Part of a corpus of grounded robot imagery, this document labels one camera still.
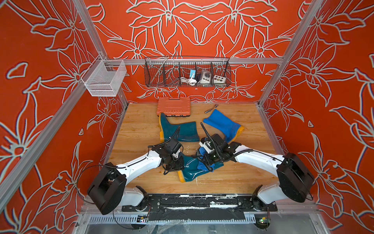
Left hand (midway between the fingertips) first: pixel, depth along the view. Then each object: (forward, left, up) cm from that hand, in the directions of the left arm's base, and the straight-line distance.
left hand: (184, 167), depth 82 cm
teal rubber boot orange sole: (-2, -4, 0) cm, 5 cm away
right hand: (+3, -8, +2) cm, 9 cm away
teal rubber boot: (+28, -1, -5) cm, 28 cm away
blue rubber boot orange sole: (+31, -31, -3) cm, 44 cm away
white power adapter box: (+48, -11, +28) cm, 57 cm away
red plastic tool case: (+48, +14, 0) cm, 50 cm away
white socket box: (+50, -20, +26) cm, 60 cm away
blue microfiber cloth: (+2, -10, +1) cm, 10 cm away
